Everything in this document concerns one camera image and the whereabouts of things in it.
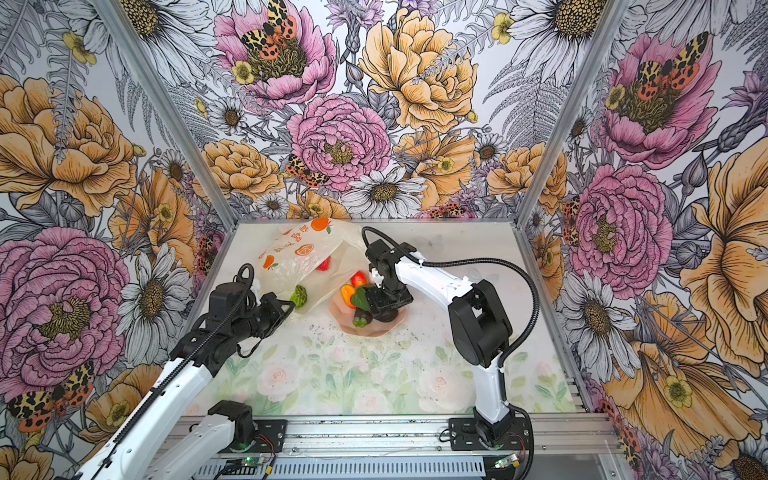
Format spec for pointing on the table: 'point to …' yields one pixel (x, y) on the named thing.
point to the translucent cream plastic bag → (306, 261)
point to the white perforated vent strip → (345, 467)
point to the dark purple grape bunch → (362, 305)
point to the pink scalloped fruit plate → (344, 313)
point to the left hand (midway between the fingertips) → (296, 312)
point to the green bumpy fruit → (300, 296)
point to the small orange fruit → (347, 291)
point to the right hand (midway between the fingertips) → (387, 316)
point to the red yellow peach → (359, 279)
